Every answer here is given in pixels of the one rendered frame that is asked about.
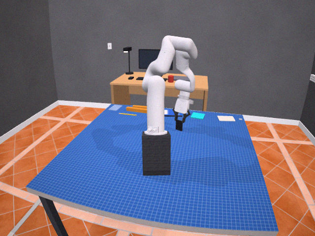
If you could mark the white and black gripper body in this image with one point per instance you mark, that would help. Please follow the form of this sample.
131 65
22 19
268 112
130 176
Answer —
181 106

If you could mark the white flat tile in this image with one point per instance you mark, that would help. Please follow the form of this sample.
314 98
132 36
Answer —
226 118

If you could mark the black plastic tile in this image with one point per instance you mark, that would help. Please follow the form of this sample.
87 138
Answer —
179 125

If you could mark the cyan flat rectangular tile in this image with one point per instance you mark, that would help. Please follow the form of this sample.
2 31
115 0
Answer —
197 115

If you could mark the blue work mat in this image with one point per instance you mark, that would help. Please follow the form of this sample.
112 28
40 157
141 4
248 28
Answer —
215 181

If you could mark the blue notebook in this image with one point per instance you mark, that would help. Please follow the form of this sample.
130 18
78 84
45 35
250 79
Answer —
170 113

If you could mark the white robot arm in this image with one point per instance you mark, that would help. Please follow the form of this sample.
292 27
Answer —
155 84

